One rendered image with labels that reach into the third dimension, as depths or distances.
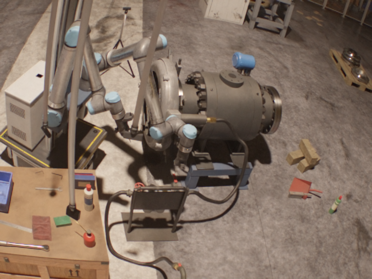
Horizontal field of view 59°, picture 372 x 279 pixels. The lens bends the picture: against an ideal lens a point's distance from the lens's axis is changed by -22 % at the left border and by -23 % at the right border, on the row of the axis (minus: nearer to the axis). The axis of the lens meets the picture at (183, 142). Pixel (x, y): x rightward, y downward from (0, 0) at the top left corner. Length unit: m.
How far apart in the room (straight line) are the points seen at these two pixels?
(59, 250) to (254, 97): 2.05
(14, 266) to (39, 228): 0.42
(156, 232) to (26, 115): 1.42
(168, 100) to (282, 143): 1.83
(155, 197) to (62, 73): 1.14
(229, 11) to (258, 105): 3.85
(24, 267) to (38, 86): 1.45
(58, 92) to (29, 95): 0.61
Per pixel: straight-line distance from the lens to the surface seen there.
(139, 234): 3.13
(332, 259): 3.65
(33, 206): 2.65
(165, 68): 3.11
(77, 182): 2.69
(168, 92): 2.99
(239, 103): 3.28
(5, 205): 2.56
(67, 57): 2.25
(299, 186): 4.05
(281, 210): 3.72
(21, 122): 3.11
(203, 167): 3.40
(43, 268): 2.57
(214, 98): 3.19
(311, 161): 4.18
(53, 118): 2.48
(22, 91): 3.02
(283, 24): 7.28
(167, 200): 2.88
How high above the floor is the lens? 2.56
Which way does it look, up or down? 40 degrees down
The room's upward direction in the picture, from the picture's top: 16 degrees clockwise
